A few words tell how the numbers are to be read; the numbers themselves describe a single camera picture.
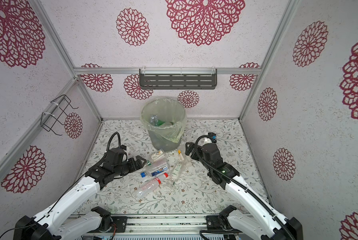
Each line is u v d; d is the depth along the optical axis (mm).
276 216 403
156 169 877
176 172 857
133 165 702
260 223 427
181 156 947
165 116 1034
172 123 1025
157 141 927
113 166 604
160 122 996
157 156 922
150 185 816
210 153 540
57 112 795
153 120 922
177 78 950
